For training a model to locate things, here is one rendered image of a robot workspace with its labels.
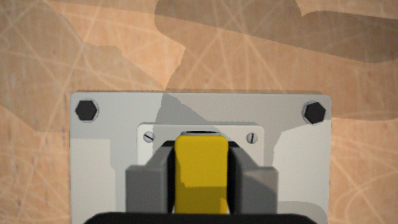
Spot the light grey metal mounting plate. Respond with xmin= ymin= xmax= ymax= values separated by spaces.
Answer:
xmin=70 ymin=92 xmax=331 ymax=224

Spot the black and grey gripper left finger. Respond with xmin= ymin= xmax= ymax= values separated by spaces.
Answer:
xmin=125 ymin=147 xmax=175 ymax=213

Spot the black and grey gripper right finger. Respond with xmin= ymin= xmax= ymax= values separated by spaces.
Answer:
xmin=226 ymin=147 xmax=279 ymax=214

